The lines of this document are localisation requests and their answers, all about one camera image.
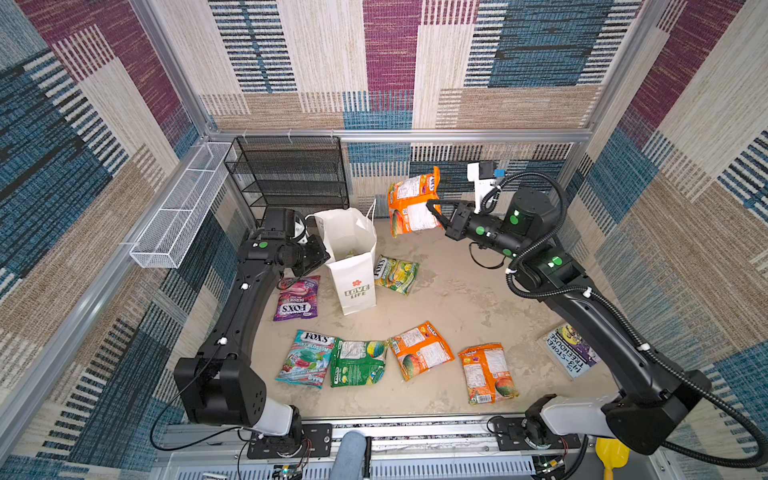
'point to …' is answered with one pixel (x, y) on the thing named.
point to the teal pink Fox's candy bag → (307, 361)
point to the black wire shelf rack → (289, 172)
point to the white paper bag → (350, 238)
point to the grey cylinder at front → (349, 457)
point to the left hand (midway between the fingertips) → (331, 249)
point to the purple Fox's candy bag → (297, 298)
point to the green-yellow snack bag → (394, 274)
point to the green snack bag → (356, 362)
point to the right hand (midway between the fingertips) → (427, 210)
